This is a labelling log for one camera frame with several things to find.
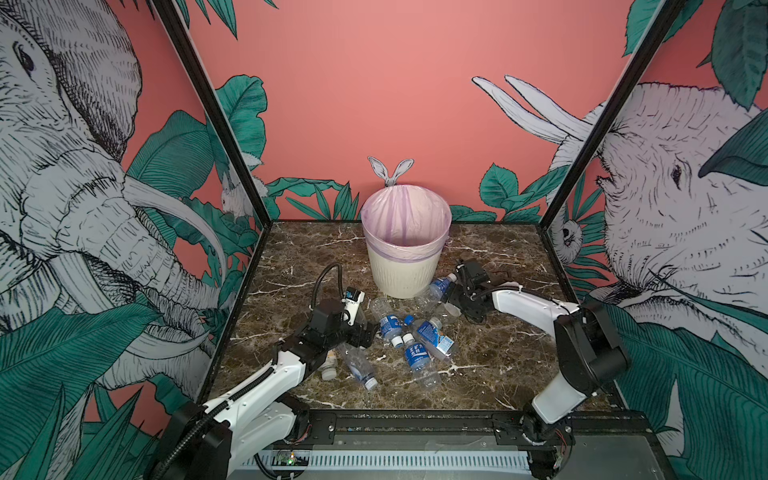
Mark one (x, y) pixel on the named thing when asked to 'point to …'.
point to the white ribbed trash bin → (405, 280)
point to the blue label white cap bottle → (391, 325)
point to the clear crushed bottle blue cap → (360, 363)
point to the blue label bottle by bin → (439, 286)
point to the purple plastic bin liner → (404, 223)
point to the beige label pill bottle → (329, 367)
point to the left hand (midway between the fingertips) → (367, 315)
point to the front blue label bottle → (419, 361)
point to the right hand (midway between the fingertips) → (449, 299)
